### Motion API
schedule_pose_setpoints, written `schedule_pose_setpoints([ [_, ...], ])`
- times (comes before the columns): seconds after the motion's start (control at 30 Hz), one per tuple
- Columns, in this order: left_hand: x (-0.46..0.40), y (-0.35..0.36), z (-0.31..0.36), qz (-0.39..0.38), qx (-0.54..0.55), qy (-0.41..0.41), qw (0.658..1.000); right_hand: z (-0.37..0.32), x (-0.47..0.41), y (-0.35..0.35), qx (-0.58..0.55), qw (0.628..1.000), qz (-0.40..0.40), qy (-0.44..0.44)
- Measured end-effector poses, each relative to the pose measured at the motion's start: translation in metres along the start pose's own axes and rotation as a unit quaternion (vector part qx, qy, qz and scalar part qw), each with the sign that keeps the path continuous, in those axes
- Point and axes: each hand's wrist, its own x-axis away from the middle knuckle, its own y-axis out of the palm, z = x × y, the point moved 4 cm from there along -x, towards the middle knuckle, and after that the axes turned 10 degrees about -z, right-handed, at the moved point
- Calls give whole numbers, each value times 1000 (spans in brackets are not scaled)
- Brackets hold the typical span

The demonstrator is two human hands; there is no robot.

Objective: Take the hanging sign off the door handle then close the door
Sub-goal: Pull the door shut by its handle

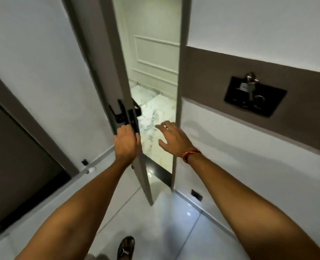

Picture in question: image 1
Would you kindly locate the person's right hand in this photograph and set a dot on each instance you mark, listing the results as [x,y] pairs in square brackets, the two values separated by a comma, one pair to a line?
[176,140]

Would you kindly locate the person's left hand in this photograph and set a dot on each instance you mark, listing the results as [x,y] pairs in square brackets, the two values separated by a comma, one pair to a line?
[126,144]

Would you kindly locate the person's left thumb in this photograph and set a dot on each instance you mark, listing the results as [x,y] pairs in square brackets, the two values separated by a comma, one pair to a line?
[138,139]

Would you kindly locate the person's right thumb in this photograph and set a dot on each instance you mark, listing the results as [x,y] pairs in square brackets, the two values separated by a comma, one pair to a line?
[164,144]

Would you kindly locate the person's right middle finger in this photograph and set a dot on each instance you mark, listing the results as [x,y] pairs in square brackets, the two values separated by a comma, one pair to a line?
[169,123]

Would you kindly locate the grey door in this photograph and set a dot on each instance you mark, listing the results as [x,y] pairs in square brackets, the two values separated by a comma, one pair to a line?
[95,37]

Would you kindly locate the person's left forearm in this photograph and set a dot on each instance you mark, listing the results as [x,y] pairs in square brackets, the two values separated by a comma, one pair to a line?
[89,208]

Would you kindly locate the person's right forearm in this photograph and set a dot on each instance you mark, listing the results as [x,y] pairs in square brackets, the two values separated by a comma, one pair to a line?
[244,203]

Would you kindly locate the black door lock plate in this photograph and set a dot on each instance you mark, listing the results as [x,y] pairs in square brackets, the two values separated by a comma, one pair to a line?
[133,121]

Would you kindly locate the black door threshold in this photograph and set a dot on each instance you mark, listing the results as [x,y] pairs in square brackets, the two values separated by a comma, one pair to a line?
[160,173]

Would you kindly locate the white floor door stopper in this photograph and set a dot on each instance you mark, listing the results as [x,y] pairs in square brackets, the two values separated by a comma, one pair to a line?
[91,170]

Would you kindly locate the silver key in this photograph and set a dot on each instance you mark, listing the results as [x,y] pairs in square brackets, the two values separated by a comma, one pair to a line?
[251,89]

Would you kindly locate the dark brown sandal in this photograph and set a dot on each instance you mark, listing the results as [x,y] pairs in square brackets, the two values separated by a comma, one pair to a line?
[126,249]

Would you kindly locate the dark brown door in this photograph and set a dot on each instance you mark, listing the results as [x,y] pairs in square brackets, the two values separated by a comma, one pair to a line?
[16,165]

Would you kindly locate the black wall door catch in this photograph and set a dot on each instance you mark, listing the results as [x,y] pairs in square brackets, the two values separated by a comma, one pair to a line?
[84,162]

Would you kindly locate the black wall socket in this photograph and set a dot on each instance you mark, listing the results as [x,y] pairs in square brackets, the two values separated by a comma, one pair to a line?
[196,194]

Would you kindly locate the white moulded wall panel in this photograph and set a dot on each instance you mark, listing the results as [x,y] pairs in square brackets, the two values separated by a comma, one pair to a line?
[156,54]

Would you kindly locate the black wall switch panel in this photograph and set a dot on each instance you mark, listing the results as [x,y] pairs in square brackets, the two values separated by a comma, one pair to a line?
[268,101]

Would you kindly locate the brown door frame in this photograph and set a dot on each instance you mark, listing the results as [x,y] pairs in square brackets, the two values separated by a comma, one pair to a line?
[16,101]

